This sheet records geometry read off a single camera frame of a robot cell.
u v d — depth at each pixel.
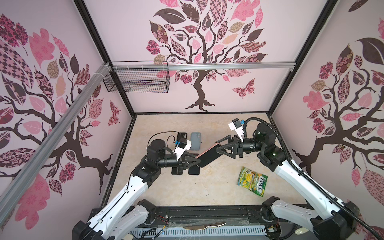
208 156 0.63
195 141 1.04
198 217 0.76
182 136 1.06
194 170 0.90
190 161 0.63
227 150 0.62
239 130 0.56
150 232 0.72
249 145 0.56
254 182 0.83
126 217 0.54
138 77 0.95
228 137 0.62
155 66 0.90
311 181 0.44
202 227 0.71
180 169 0.58
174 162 0.59
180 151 0.58
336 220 0.37
